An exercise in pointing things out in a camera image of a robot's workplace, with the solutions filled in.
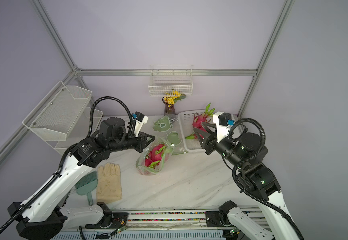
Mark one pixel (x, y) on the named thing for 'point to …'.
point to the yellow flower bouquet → (171, 97)
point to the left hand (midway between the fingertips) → (152, 140)
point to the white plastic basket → (185, 122)
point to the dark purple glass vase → (168, 110)
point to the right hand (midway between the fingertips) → (199, 129)
